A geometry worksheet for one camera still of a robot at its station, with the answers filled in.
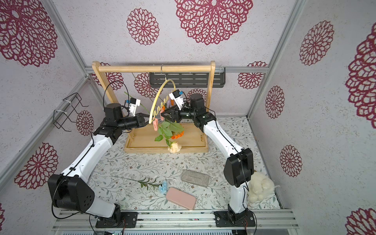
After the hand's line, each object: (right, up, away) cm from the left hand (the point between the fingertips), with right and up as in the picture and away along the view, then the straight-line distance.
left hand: (153, 118), depth 75 cm
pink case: (+14, -43, +5) cm, 46 cm away
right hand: (+5, +3, -2) cm, 6 cm away
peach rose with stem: (+10, -16, +4) cm, 19 cm away
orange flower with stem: (+12, -6, +6) cm, 15 cm away
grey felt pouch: (+22, -34, +10) cm, 42 cm away
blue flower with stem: (+4, -37, +5) cm, 38 cm away
